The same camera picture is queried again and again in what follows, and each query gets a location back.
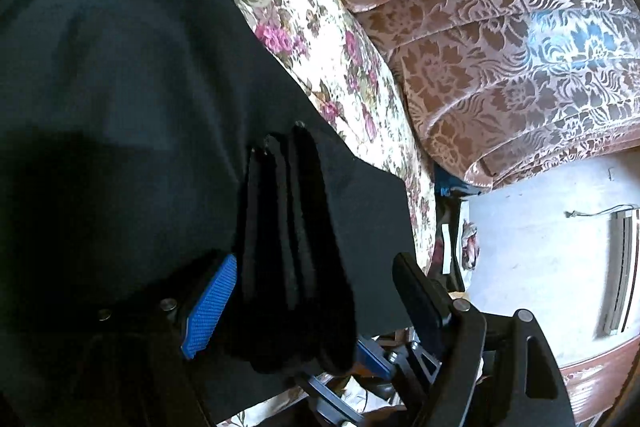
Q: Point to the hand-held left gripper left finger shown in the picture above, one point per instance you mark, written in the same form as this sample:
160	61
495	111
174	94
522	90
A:
210	307

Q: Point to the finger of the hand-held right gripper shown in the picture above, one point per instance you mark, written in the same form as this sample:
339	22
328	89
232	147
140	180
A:
375	359
327	399

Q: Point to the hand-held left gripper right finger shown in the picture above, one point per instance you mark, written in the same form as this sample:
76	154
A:
420	297

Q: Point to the black pants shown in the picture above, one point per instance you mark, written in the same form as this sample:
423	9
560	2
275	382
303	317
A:
125	107

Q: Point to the small patterned cloth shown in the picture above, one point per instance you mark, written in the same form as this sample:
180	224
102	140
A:
471	247

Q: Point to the blue plastic object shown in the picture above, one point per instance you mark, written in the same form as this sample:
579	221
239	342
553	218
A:
450	189

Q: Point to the reddish brown wooden furniture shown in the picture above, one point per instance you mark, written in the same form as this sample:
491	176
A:
595	377

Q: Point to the floral bedsheet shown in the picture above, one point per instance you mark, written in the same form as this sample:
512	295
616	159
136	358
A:
310	32

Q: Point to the black frame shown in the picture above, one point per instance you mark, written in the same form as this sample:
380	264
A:
452	227

